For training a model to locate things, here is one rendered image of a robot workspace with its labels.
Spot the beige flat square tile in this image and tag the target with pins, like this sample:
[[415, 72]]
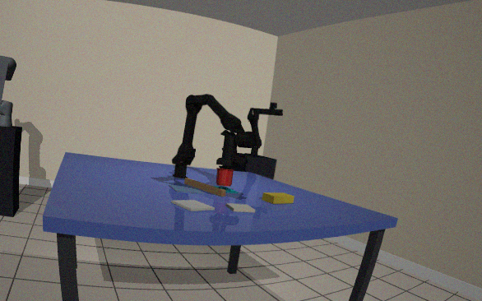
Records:
[[240, 207]]

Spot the yellow cube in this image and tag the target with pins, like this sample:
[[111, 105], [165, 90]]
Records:
[[277, 198]]

